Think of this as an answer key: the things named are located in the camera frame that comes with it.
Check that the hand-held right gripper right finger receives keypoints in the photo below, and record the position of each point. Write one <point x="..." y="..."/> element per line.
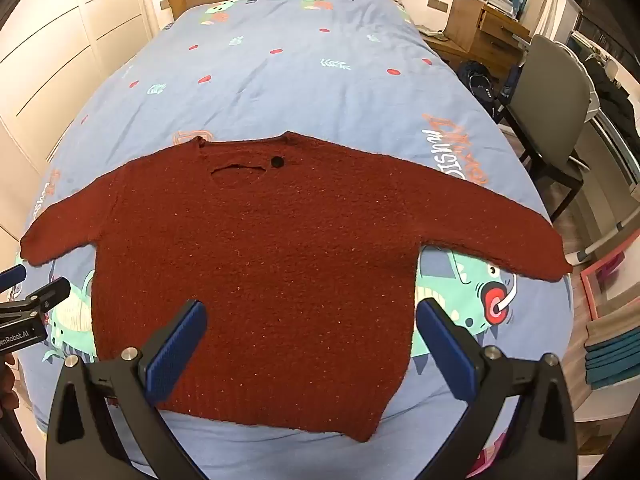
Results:
<point x="445" y="350"/>

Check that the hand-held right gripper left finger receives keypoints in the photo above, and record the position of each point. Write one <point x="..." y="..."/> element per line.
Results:
<point x="177" y="350"/>

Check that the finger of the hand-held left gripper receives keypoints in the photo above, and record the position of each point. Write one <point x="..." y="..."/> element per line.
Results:
<point x="50" y="294"/>
<point x="12" y="276"/>

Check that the dark red knitted sweater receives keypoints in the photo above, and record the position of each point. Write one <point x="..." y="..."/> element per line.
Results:
<point x="260" y="270"/>

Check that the person's left hand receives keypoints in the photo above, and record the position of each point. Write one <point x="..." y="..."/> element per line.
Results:
<point x="6" y="385"/>

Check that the stack of folded teal cloths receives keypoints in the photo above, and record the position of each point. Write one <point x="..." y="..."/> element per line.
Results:
<point x="615" y="360"/>

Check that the white wardrobe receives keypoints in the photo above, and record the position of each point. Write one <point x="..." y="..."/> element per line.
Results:
<point x="65" y="60"/>

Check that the dark blue backpack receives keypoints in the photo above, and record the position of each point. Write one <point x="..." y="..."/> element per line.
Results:
<point x="480" y="85"/>

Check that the grey chair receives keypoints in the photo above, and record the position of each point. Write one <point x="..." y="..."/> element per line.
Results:
<point x="550" y="80"/>

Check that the blue printed bed blanket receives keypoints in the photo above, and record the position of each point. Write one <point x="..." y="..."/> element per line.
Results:
<point x="300" y="85"/>

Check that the dark jacket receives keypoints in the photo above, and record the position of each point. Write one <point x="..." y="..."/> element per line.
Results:
<point x="615" y="95"/>

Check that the wooden drawer cabinet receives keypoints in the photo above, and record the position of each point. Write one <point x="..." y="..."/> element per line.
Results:
<point x="465" y="22"/>

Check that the pink frame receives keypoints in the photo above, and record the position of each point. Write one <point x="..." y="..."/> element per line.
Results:
<point x="587" y="290"/>

